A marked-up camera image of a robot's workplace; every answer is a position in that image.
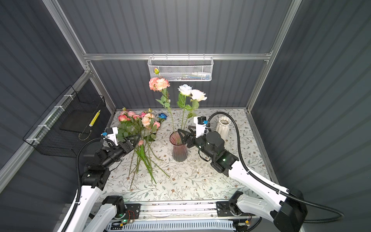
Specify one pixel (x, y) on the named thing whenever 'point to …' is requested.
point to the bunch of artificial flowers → (143, 125)
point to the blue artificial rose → (162, 115)
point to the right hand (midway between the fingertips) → (184, 129)
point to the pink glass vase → (180, 150)
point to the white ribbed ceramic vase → (223, 126)
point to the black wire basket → (77, 118)
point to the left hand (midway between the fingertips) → (138, 137)
